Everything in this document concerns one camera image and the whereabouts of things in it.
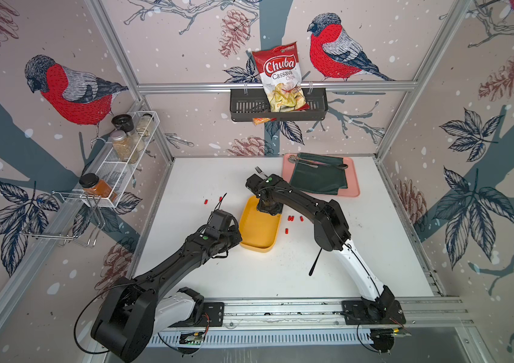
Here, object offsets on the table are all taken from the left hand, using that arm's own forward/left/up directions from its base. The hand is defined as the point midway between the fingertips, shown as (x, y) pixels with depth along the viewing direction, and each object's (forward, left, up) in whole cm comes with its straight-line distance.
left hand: (244, 231), depth 86 cm
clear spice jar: (+32, +39, +27) cm, 57 cm away
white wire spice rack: (+10, +44, +24) cm, 52 cm away
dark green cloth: (+31, -40, -7) cm, 51 cm away
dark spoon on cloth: (+46, -25, -7) cm, 52 cm away
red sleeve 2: (+18, +20, -8) cm, 28 cm away
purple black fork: (-12, -26, -7) cm, 30 cm away
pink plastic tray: (+30, -52, -7) cm, 60 cm away
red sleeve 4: (+10, -19, -7) cm, 23 cm away
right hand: (+12, -9, -5) cm, 16 cm away
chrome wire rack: (-10, +44, +29) cm, 54 cm away
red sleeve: (+19, +13, -6) cm, 24 cm away
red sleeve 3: (+4, -17, -7) cm, 19 cm away
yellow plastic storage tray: (+3, -5, -5) cm, 8 cm away
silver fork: (+37, -5, -7) cm, 38 cm away
